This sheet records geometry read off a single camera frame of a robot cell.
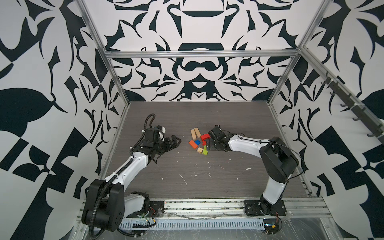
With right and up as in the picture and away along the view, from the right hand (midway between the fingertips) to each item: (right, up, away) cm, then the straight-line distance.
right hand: (214, 144), depth 95 cm
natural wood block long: (-13, +5, +6) cm, 15 cm away
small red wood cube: (-6, 0, 0) cm, 6 cm away
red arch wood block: (-6, +5, -1) cm, 8 cm away
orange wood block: (-14, 0, +2) cm, 14 cm away
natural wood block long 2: (-10, +6, +7) cm, 14 cm away
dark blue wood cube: (-10, +1, +3) cm, 11 cm away
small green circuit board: (+23, -35, -24) cm, 48 cm away
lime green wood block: (-6, -4, -2) cm, 8 cm away
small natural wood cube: (-9, -3, -1) cm, 10 cm away
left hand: (-23, +4, -10) cm, 25 cm away
